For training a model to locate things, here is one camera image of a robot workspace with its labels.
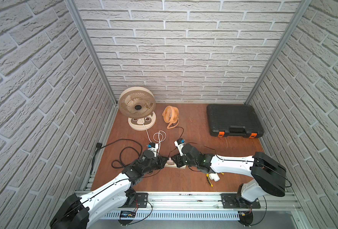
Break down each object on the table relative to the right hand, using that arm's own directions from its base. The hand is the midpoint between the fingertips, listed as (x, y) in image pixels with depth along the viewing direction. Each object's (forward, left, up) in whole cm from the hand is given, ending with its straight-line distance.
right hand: (173, 158), depth 82 cm
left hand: (+1, +4, +1) cm, 4 cm away
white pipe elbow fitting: (-10, -24, -5) cm, 26 cm away
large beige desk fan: (+29, +20, +18) cm, 39 cm away
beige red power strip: (-3, +1, -1) cm, 3 cm away
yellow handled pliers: (-11, -20, -6) cm, 24 cm away
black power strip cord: (+16, +51, -8) cm, 54 cm away
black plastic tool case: (+25, -45, +1) cm, 52 cm away
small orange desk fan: (+30, 0, +5) cm, 30 cm away
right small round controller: (-30, -35, -7) cm, 47 cm away
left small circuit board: (-25, +25, -7) cm, 36 cm away
